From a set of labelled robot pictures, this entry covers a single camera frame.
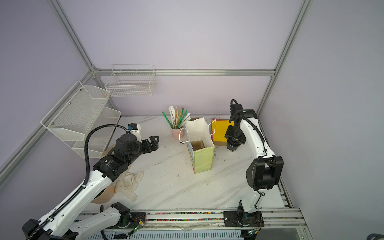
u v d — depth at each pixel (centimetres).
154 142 66
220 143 92
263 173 48
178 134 101
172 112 100
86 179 45
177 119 101
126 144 52
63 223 39
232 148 90
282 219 76
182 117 99
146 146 64
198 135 96
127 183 84
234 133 71
